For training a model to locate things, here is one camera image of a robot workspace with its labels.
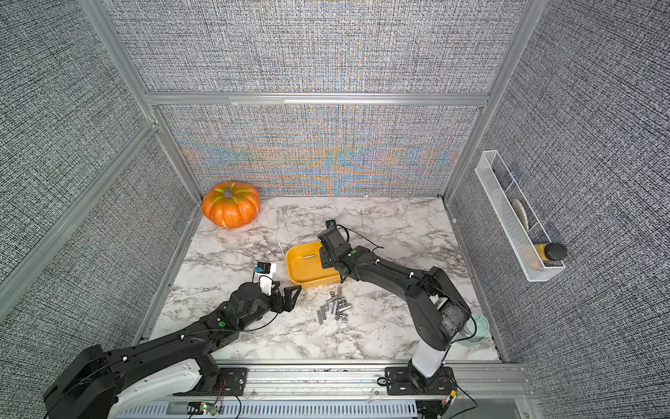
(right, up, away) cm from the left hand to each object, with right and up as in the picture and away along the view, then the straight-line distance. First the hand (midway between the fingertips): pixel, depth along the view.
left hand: (295, 284), depth 81 cm
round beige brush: (+62, +22, -11) cm, 67 cm away
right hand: (+10, +12, +9) cm, 18 cm away
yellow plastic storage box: (+1, +3, +15) cm, 15 cm away
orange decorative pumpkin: (-28, +26, +20) cm, 43 cm away
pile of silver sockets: (+14, -9, +7) cm, 17 cm away
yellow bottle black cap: (+64, +12, -19) cm, 68 cm away
